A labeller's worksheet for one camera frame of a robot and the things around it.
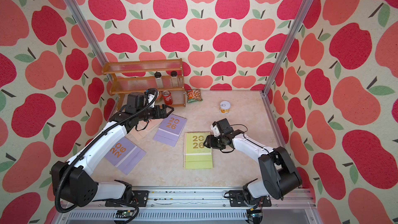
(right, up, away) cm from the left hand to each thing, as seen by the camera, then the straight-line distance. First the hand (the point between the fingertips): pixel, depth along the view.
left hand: (168, 111), depth 79 cm
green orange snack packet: (+12, +11, +37) cm, 41 cm away
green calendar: (+14, -25, +8) cm, 30 cm away
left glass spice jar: (-10, +22, +17) cm, 30 cm away
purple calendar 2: (-26, -27, +9) cm, 38 cm away
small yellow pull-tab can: (+34, +2, +26) cm, 42 cm away
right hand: (+21, -21, +9) cm, 31 cm away
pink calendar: (-10, -7, -9) cm, 15 cm away
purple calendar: (-3, -13, +20) cm, 24 cm away
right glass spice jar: (0, +23, +18) cm, 29 cm away
